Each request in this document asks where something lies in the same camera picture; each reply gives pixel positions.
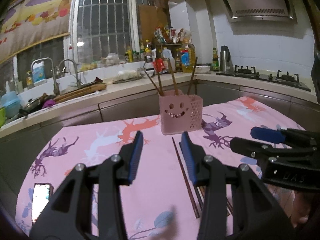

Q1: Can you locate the black gas stove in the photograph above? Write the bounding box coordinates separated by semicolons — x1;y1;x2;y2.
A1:
217;65;311;92

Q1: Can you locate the wooden cutting board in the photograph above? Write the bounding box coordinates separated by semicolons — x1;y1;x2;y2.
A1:
54;83;107;103

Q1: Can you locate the barred kitchen window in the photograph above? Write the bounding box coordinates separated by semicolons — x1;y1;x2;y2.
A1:
69;0;156;63

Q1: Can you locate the white bowl near stove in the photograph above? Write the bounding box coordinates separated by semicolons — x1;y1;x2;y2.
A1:
195;65;211;74

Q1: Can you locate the yellow cooking oil bottle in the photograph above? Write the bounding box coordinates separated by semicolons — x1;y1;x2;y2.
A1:
180;38;196;73

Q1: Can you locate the pink smiley utensil holder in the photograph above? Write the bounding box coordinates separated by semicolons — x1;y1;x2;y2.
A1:
159;90;203;135

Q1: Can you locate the blue plastic container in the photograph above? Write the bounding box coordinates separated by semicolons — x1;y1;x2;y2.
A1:
1;91;21;119

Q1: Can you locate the green glass sauce bottle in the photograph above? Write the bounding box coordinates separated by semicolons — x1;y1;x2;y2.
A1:
212;47;220;72

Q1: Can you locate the white plastic jug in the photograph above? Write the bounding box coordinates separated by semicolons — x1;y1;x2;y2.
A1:
163;47;175;71

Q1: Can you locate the red snack packet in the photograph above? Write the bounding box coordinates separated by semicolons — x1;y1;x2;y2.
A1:
153;58;167;74

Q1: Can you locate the chrome kitchen faucet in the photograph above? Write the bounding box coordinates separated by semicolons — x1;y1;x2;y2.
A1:
58;59;82;89

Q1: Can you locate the fruit pattern roller blind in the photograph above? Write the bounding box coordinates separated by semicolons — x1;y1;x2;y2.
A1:
1;0;72;62

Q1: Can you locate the green plastic bowl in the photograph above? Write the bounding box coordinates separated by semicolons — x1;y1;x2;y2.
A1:
0;107;7;127

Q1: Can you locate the steel thermos kettle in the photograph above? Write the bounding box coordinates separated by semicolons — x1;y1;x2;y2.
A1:
220;46;233;73

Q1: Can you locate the white blue detergent tub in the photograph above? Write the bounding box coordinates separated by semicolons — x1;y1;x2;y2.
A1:
32;61;47;86

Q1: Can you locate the smartphone with lit screen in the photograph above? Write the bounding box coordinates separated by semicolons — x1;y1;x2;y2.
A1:
31;183;53;225

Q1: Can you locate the pink floral tablecloth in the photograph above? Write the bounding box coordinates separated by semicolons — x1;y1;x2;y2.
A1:
15;96;299;239

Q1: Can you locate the dark wooden chopstick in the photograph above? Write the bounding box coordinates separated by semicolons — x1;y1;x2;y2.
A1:
187;56;198;95
144;70;162;96
226;198;233;215
193;186;204;210
171;137;200;219
155;59;164;96

